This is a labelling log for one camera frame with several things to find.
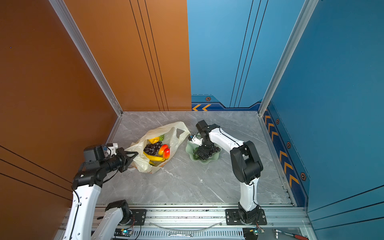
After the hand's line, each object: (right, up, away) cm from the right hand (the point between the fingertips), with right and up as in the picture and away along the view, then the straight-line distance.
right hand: (204, 148), depth 94 cm
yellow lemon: (-31, +6, -1) cm, 32 cm away
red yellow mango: (-26, +1, +2) cm, 26 cm away
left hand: (-34, +2, -21) cm, 40 cm away
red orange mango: (-23, -2, -3) cm, 24 cm away
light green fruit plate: (-9, +1, +1) cm, 9 cm away
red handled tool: (+41, -37, -26) cm, 61 cm away
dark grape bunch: (-5, -3, -6) cm, 8 cm away
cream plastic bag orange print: (-32, -3, -23) cm, 39 cm away
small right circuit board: (+22, -37, -23) cm, 49 cm away
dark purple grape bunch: (-32, 0, -2) cm, 32 cm away
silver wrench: (-7, -37, -24) cm, 45 cm away
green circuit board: (-40, -36, -23) cm, 59 cm away
